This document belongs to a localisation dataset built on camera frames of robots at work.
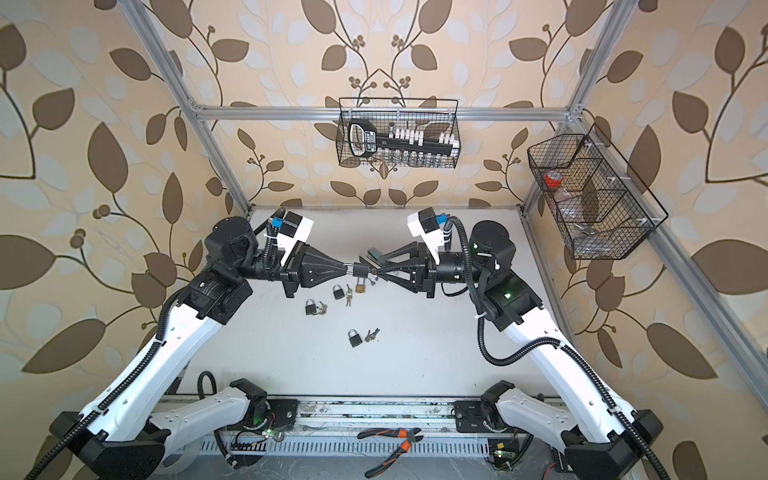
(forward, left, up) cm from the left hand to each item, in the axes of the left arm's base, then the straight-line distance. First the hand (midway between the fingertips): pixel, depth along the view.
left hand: (344, 272), depth 53 cm
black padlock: (+18, +10, -41) cm, 46 cm away
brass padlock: (+21, +3, -42) cm, 47 cm away
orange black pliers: (-20, -13, -40) cm, 46 cm away
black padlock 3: (+3, +3, -42) cm, 42 cm away
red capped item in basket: (+42, -54, -11) cm, 69 cm away
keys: (+4, -2, -42) cm, 43 cm away
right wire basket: (+32, -65, -14) cm, 74 cm away
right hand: (+1, -7, 0) cm, 7 cm away
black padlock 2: (+12, +18, -42) cm, 47 cm away
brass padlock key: (+22, -1, -41) cm, 47 cm away
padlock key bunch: (+12, +14, -42) cm, 46 cm away
